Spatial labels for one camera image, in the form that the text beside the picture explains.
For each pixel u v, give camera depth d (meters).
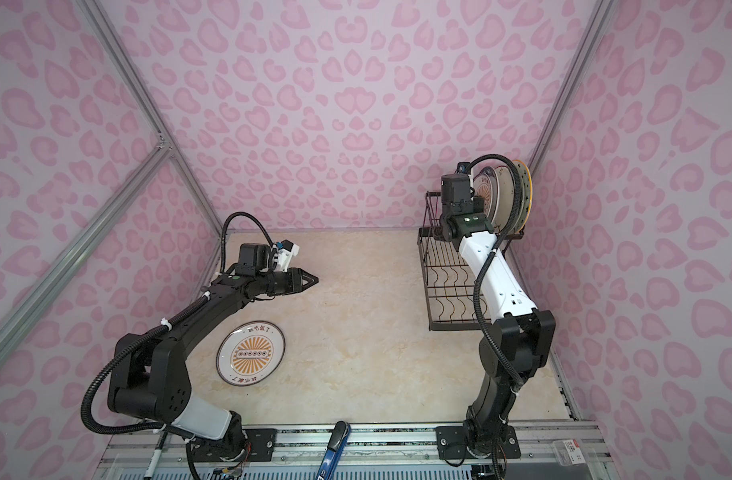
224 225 0.70
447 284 1.01
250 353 0.88
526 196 0.80
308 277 0.83
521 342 0.46
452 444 0.73
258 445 0.73
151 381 0.44
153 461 0.70
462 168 0.69
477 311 0.45
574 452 0.70
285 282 0.77
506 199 0.84
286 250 0.80
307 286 0.82
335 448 0.69
